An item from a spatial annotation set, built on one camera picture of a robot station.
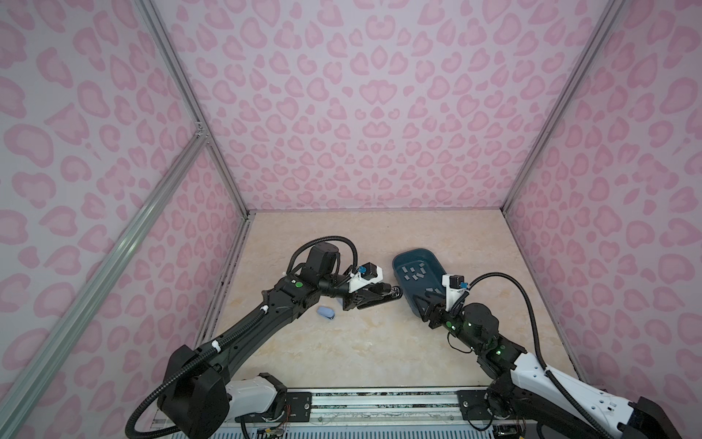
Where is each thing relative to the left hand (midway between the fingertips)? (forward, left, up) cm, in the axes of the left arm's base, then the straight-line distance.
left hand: (380, 285), depth 72 cm
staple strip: (+19, -11, -22) cm, 31 cm away
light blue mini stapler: (+2, +17, -21) cm, 27 cm away
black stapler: (-3, +2, +1) cm, 4 cm away
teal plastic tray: (+18, -16, -22) cm, 33 cm away
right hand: (0, -11, -6) cm, 13 cm away
